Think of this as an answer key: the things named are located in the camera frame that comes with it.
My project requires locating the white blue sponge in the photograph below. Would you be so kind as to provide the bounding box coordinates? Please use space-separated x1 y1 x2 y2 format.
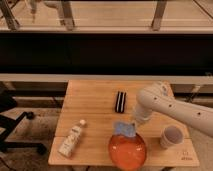
114 122 136 138

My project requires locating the orange ceramic bowl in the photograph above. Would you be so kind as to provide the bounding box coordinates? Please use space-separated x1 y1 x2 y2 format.
108 134 147 171

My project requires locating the white paper cup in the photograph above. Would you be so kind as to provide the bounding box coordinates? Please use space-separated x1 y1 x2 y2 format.
160 126 184 149

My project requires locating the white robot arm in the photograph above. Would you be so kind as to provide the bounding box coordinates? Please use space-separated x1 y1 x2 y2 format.
132 82 213 138

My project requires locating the white plastic bottle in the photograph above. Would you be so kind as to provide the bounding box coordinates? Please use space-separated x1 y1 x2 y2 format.
58 120 86 157

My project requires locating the black white striped object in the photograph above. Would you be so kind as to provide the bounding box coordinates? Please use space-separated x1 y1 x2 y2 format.
115 92 126 113

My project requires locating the wooden table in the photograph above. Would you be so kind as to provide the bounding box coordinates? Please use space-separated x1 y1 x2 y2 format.
49 80 199 167

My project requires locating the black office chair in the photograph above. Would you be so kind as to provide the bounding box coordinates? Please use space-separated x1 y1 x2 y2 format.
0 88 47 155

